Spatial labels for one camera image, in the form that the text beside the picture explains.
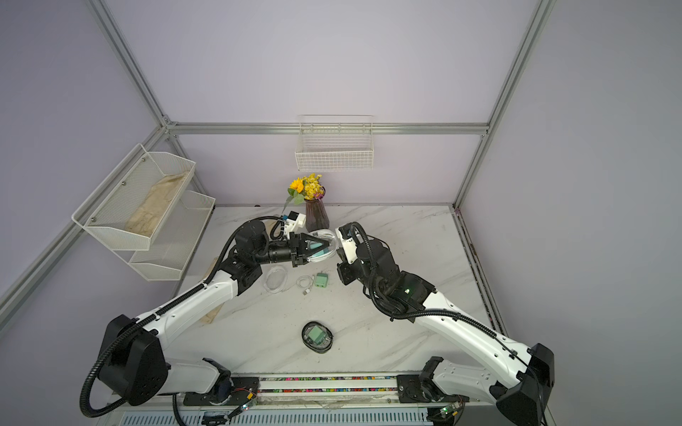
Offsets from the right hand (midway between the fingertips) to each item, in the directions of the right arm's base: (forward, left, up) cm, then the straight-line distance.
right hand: (344, 252), depth 72 cm
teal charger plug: (-2, +6, +4) cm, 7 cm away
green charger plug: (+6, +9, -26) cm, 28 cm away
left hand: (-1, +5, +3) cm, 5 cm away
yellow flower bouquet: (+30, +13, -2) cm, 33 cm away
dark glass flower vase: (+28, +11, -14) cm, 33 cm away
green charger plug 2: (-14, +9, -25) cm, 30 cm away
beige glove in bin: (+12, +58, +4) cm, 59 cm away
